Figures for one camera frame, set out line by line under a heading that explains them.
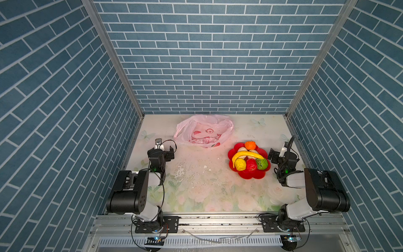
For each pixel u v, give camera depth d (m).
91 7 0.70
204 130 1.11
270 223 0.74
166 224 0.73
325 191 0.46
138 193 0.45
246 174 0.88
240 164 0.89
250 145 0.93
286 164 0.72
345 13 0.73
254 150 0.94
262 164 0.87
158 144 0.79
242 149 0.95
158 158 0.71
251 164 0.89
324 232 0.75
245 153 0.89
